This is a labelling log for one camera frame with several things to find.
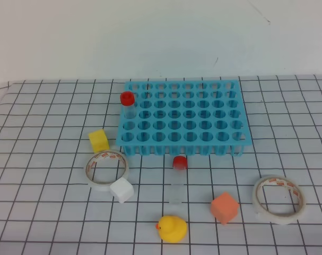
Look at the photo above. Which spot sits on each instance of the orange foam cube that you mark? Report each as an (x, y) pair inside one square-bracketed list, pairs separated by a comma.
[(224, 208)]

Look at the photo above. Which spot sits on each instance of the white tape roll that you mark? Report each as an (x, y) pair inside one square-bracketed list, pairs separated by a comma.
[(106, 154), (280, 219)]

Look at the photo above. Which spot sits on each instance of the yellow foam cube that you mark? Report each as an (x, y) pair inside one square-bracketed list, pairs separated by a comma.
[(98, 141)]

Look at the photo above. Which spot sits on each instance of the left white tape roll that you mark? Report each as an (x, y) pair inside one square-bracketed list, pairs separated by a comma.
[(106, 154)]

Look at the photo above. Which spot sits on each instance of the white foam cube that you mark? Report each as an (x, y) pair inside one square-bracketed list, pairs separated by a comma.
[(122, 190)]

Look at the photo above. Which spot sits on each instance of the red-capped tube in rack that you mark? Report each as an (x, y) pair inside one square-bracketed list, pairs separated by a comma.
[(127, 100)]

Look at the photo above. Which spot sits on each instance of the yellow rubber duck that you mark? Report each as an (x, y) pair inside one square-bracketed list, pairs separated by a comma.
[(171, 228)]

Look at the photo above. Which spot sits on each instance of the white black-grid cloth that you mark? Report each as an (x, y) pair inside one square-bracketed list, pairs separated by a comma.
[(47, 208)]

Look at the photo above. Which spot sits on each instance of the blue test tube rack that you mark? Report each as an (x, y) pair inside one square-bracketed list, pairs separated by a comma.
[(185, 117)]

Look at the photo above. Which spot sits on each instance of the right white tape roll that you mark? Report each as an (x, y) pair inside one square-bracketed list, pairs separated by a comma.
[(280, 219)]

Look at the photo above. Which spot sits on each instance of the red-capped clear tube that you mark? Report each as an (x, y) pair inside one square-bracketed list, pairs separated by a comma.
[(178, 180)]

